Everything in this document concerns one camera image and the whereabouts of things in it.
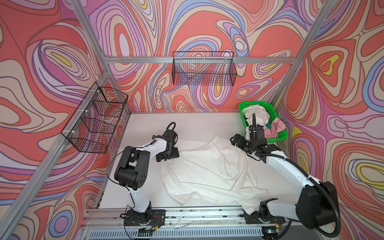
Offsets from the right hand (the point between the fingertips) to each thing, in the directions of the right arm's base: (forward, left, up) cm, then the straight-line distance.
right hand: (236, 144), depth 87 cm
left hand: (0, +40, -12) cm, 41 cm away
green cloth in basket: (+17, -27, -4) cm, 32 cm away
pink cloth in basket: (+17, -32, -5) cm, 37 cm away
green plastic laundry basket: (+10, -34, -6) cm, 36 cm away
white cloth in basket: (+24, -23, -1) cm, 33 cm away
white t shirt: (-8, +17, -12) cm, 22 cm away
